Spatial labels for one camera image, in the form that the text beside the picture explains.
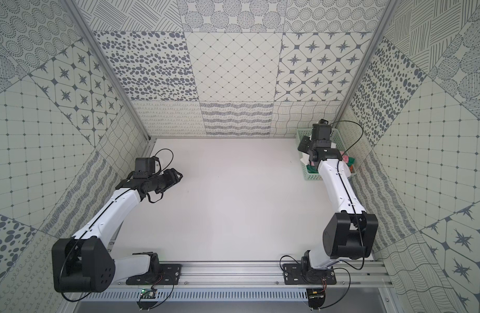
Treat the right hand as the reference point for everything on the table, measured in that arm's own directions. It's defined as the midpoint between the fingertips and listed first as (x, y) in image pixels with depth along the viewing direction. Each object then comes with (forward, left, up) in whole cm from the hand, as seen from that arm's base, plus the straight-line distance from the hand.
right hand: (304, 143), depth 84 cm
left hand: (-11, +59, -10) cm, 61 cm away
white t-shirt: (0, -2, -11) cm, 11 cm away
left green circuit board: (-53, +62, -27) cm, 86 cm away
